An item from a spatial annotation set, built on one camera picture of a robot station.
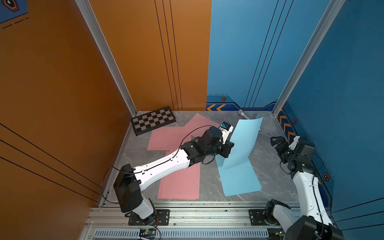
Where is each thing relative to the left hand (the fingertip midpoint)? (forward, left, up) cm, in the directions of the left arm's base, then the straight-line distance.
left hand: (234, 143), depth 72 cm
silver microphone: (+43, -17, -22) cm, 51 cm away
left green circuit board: (-34, +40, -28) cm, 60 cm away
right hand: (+5, -24, -7) cm, 26 cm away
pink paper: (-12, +25, -24) cm, 37 cm away
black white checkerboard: (+33, +51, -21) cm, 65 cm away
